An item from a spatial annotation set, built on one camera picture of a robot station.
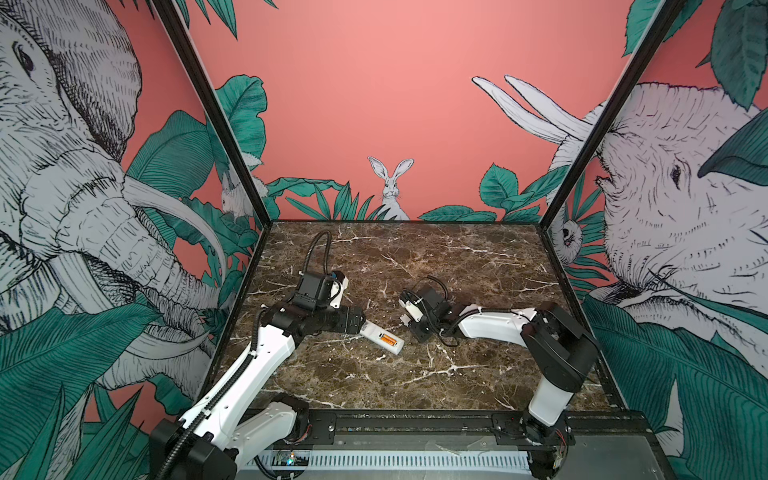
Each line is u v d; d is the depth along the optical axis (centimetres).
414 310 82
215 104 87
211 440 38
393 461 70
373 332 89
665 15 69
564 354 47
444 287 80
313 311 58
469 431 75
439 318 70
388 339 88
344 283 73
